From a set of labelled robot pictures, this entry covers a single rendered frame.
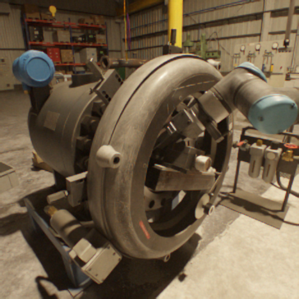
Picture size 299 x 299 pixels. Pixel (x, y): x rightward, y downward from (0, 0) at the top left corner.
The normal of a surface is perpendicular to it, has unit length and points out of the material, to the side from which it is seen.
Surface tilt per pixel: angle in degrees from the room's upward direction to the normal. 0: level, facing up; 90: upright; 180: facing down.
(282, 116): 109
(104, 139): 62
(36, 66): 90
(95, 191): 82
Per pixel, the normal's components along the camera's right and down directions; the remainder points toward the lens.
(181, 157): -0.63, -0.14
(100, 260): 0.72, 0.24
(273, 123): 0.07, 0.65
